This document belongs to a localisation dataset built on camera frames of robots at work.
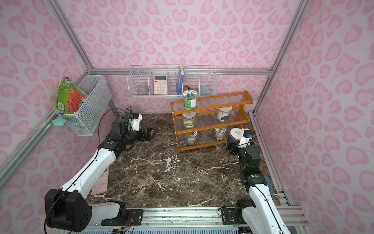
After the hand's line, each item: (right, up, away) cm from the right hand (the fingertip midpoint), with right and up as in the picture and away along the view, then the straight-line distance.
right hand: (235, 135), depth 77 cm
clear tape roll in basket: (-56, +27, +19) cm, 65 cm away
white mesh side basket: (-76, +7, -5) cm, 76 cm away
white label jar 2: (-4, +12, +12) cm, 17 cm away
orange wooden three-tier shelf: (-11, +5, +34) cm, 36 cm away
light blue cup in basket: (-14, +30, +24) cm, 41 cm away
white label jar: (-1, 0, -3) cm, 3 cm away
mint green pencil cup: (-69, +12, +24) cm, 74 cm away
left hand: (-46, +4, +5) cm, 47 cm away
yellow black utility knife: (-26, +30, +21) cm, 45 cm away
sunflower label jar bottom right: (-4, 0, +19) cm, 20 cm away
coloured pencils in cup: (-66, +14, +23) cm, 71 cm away
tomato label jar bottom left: (-23, -3, +17) cm, 29 cm away
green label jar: (-24, +8, +9) cm, 27 cm away
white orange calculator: (-43, +31, +16) cm, 55 cm away
